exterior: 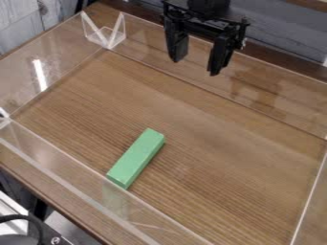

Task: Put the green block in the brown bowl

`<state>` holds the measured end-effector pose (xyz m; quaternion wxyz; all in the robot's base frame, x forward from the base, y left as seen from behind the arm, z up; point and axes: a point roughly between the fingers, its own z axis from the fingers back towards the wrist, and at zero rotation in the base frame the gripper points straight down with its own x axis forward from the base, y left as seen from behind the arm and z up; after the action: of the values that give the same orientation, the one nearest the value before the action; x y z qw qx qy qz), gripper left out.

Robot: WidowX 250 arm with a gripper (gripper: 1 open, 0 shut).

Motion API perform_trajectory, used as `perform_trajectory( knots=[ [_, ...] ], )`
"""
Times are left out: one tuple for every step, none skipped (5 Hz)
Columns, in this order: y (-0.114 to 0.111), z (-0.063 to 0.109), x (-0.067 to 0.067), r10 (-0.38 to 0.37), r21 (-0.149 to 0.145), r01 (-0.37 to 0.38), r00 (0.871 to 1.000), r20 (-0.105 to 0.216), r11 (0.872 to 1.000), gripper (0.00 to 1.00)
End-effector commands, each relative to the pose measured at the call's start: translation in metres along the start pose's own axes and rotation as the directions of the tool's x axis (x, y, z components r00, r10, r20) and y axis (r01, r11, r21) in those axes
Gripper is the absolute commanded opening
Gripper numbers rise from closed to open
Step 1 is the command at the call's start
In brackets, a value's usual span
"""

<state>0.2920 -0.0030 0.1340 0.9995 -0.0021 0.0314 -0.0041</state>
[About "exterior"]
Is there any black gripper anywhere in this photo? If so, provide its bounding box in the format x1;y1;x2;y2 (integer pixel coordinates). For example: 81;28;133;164
163;0;252;77

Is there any green rectangular block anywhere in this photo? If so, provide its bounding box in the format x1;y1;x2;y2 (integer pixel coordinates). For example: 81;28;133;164
106;128;165;189

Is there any black device with knob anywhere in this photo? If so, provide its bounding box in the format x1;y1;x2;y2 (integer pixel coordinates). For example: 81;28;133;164
27;222;74;245

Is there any clear acrylic corner bracket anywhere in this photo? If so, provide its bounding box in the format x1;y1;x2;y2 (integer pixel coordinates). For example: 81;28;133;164
81;11;127;50

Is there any clear acrylic enclosure wall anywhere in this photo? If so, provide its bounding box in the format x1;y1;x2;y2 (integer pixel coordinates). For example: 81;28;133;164
0;6;327;245

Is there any black cable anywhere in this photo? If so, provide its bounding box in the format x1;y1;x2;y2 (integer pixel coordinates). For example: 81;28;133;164
0;213;46;245

